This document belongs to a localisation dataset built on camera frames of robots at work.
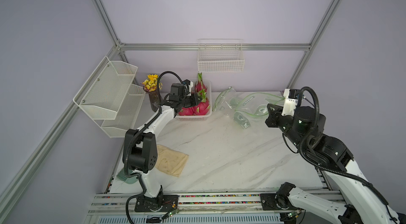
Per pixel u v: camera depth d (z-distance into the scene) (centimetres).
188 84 81
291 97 49
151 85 91
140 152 48
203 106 94
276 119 51
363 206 38
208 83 113
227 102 115
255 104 75
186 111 98
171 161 86
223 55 98
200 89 111
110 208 73
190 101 80
